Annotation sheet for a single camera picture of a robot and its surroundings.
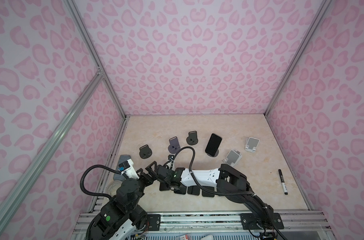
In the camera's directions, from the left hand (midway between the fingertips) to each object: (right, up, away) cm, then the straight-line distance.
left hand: (151, 164), depth 69 cm
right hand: (+3, -11, +19) cm, 22 cm away
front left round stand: (-10, +1, +25) cm, 27 cm away
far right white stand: (+58, +6, +26) cm, 64 cm away
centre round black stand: (+20, +9, +31) cm, 38 cm away
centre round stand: (+35, 0, +23) cm, 42 cm away
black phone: (+23, -5, -20) cm, 31 cm away
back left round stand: (+9, +5, +28) cm, 30 cm away
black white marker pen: (+71, -15, +16) cm, 75 cm away
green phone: (+33, +6, +22) cm, 40 cm away
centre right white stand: (+44, -2, +21) cm, 49 cm away
